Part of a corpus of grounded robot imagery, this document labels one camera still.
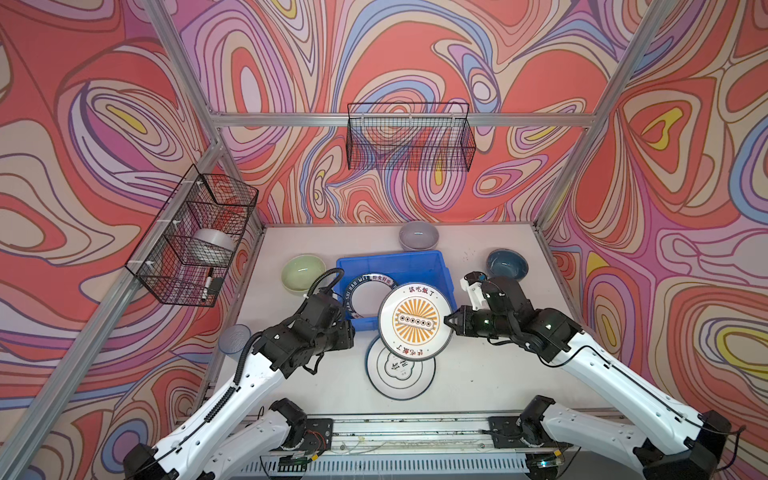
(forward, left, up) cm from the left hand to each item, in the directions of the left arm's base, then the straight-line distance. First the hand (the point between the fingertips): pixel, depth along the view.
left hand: (350, 328), depth 75 cm
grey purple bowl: (+43, -22, -12) cm, 50 cm away
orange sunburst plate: (+1, -16, +1) cm, 16 cm away
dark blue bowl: (+30, -52, -13) cm, 61 cm away
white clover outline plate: (-8, -13, -14) cm, 21 cm away
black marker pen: (+7, +35, +10) cm, 37 cm away
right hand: (-1, -24, +3) cm, 25 cm away
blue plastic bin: (+29, -24, -14) cm, 40 cm away
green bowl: (+25, +20, -10) cm, 34 cm away
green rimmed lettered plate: (+20, -2, -14) cm, 24 cm away
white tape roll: (+13, +33, +17) cm, 39 cm away
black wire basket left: (+8, +42, +18) cm, 46 cm away
